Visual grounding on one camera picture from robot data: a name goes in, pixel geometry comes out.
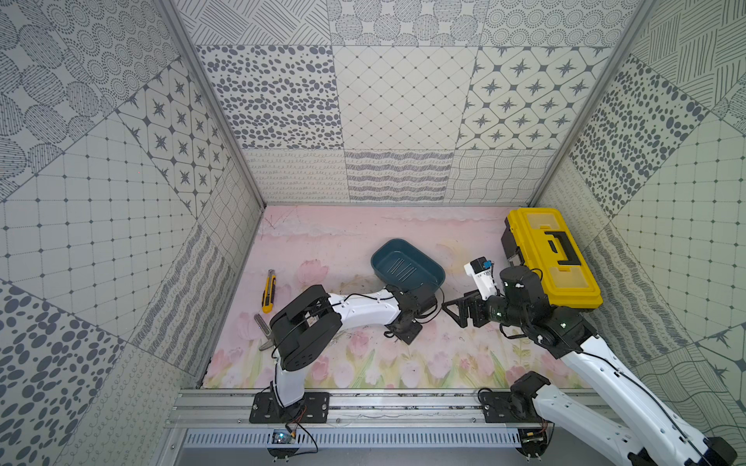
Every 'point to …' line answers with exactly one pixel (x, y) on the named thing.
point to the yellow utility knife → (268, 292)
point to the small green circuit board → (281, 436)
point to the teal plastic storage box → (398, 264)
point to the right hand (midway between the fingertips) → (456, 304)
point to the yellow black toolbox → (542, 240)
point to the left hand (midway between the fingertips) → (410, 328)
